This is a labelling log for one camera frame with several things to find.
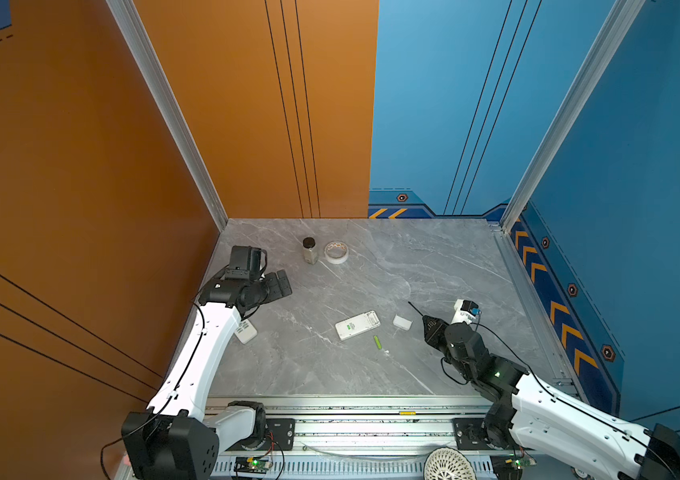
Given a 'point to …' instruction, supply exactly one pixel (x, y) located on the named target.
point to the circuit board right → (521, 461)
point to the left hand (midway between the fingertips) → (274, 284)
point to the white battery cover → (402, 322)
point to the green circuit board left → (254, 465)
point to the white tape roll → (336, 251)
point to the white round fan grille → (448, 463)
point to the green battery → (377, 342)
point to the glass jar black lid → (310, 252)
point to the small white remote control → (245, 331)
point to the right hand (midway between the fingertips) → (419, 321)
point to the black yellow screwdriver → (426, 319)
